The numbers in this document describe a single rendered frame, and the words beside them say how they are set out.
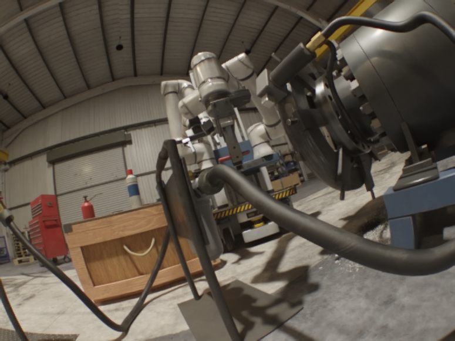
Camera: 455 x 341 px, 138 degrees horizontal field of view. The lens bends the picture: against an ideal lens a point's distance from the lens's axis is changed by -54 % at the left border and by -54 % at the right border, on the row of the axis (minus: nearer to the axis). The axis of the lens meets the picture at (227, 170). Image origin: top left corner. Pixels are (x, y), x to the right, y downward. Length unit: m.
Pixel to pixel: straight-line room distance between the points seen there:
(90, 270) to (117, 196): 8.11
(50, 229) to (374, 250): 3.79
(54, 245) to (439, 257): 3.86
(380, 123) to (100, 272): 1.40
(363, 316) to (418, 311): 0.14
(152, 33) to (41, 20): 5.26
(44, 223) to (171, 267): 2.97
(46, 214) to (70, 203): 6.31
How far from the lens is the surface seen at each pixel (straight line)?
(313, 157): 0.76
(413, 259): 0.23
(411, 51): 0.71
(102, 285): 1.11
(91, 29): 9.66
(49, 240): 3.72
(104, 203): 9.27
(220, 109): 0.45
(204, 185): 0.40
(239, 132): 1.71
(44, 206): 3.79
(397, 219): 0.62
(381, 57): 0.72
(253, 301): 0.71
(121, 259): 1.07
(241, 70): 1.20
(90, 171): 9.78
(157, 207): 1.03
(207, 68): 0.55
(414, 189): 0.58
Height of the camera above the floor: 0.38
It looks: 9 degrees up
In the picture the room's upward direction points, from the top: 17 degrees counter-clockwise
